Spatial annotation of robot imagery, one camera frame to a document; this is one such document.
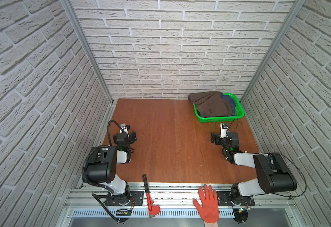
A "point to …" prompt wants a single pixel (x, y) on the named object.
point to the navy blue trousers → (231, 100)
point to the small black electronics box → (123, 212)
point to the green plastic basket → (239, 112)
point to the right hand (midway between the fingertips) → (221, 132)
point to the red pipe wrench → (152, 209)
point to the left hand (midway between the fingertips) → (126, 129)
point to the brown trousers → (210, 104)
